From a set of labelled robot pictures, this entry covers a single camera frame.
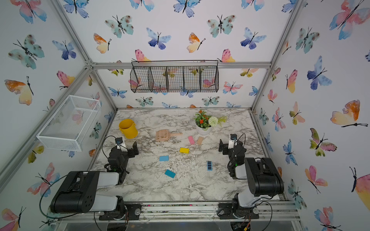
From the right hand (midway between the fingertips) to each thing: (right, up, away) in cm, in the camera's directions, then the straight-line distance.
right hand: (230, 138), depth 91 cm
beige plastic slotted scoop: (-44, +1, +11) cm, 45 cm away
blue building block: (-13, -17, -2) cm, 22 cm away
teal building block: (-38, -21, -4) cm, 43 cm away
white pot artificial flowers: (-16, +10, +2) cm, 19 cm away
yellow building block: (-28, -9, +5) cm, 30 cm away
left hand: (-63, -2, -1) cm, 63 cm away
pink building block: (-25, -2, +11) cm, 27 cm away
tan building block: (-19, -3, +11) cm, 22 cm away
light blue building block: (-42, -13, +3) cm, 45 cm away
